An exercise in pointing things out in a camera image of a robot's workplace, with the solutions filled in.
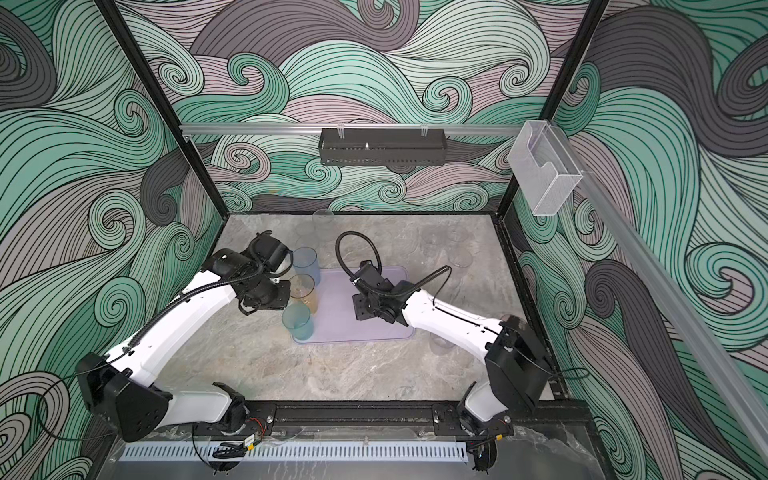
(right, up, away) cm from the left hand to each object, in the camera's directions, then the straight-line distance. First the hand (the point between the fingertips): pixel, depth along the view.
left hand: (283, 300), depth 76 cm
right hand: (+21, -3, +6) cm, 22 cm away
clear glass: (+42, -13, +4) cm, 44 cm away
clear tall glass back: (+3, +23, +37) cm, 44 cm away
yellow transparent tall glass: (+3, +2, +7) cm, 8 cm away
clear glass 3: (+53, +8, +25) cm, 60 cm away
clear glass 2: (+54, +18, +33) cm, 66 cm away
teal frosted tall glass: (0, -9, +13) cm, 15 cm away
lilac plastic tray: (+11, -10, +20) cm, 25 cm away
